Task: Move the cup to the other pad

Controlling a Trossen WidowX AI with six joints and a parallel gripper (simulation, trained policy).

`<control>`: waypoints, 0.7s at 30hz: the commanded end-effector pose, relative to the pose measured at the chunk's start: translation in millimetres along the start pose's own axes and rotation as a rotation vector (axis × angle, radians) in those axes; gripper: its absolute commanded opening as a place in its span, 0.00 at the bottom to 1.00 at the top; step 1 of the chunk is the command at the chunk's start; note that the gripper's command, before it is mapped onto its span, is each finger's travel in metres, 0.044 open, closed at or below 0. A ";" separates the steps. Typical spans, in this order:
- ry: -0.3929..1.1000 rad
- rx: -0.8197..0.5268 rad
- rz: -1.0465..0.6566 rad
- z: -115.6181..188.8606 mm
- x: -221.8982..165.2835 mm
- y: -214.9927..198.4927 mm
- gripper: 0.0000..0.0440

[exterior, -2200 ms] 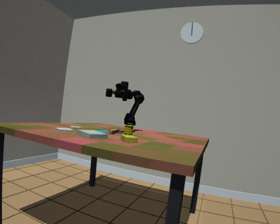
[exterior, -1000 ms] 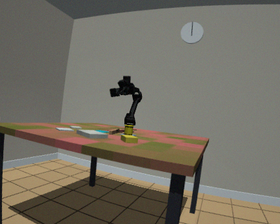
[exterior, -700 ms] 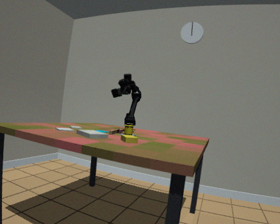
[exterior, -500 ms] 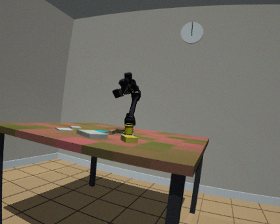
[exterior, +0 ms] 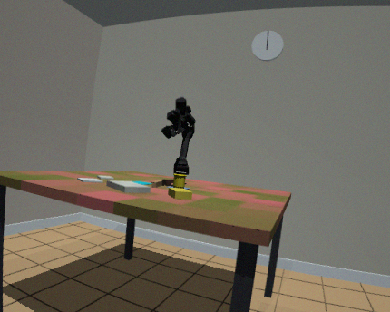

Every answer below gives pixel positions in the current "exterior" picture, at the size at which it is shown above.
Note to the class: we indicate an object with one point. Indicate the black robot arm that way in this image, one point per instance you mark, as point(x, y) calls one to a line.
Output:
point(182, 109)

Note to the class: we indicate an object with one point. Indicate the yellow rectangular block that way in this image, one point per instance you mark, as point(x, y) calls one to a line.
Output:
point(180, 194)

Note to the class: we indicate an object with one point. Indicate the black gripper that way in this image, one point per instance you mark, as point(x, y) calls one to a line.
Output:
point(178, 126)

